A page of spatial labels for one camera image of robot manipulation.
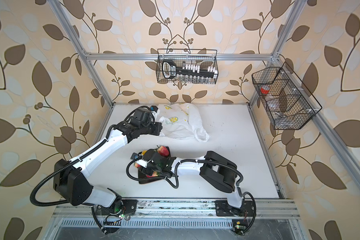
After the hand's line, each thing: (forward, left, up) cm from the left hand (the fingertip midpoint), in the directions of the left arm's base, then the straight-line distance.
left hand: (163, 125), depth 81 cm
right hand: (-16, +12, -13) cm, 24 cm away
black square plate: (-24, +8, -9) cm, 27 cm away
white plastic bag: (+12, -9, -10) cm, 18 cm away
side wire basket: (+7, -63, +13) cm, 65 cm away
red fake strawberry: (-6, +1, -17) cm, 19 cm away
